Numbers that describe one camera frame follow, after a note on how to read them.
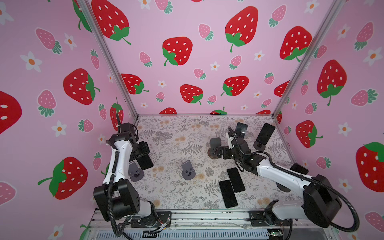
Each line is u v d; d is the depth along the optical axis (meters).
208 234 0.70
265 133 0.95
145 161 0.82
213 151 0.93
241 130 0.97
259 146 1.04
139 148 0.73
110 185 0.40
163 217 0.75
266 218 0.67
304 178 0.46
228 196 0.82
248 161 0.62
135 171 0.85
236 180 0.87
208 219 0.75
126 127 0.65
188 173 0.85
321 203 0.42
